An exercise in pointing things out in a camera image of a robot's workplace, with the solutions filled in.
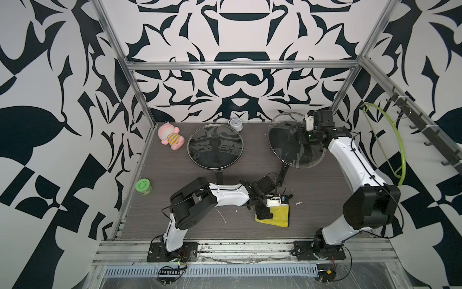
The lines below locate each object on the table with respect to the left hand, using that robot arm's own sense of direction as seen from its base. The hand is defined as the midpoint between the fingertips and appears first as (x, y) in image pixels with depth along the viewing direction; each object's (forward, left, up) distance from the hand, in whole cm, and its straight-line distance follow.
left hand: (269, 201), depth 87 cm
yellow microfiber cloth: (-7, -4, 0) cm, 8 cm away
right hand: (+24, -15, +22) cm, 36 cm away
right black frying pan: (+23, -20, 0) cm, 31 cm away
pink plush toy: (+39, +53, +6) cm, 66 cm away
